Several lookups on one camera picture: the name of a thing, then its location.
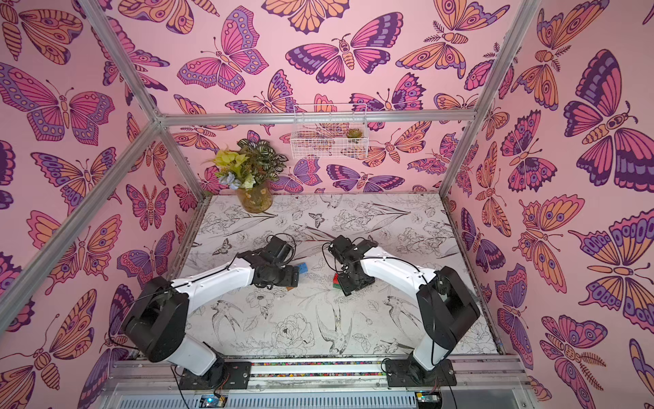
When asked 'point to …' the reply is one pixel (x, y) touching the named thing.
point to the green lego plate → (337, 285)
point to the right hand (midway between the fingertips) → (354, 284)
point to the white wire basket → (329, 141)
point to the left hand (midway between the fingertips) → (292, 276)
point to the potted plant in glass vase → (250, 169)
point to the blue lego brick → (303, 268)
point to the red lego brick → (335, 279)
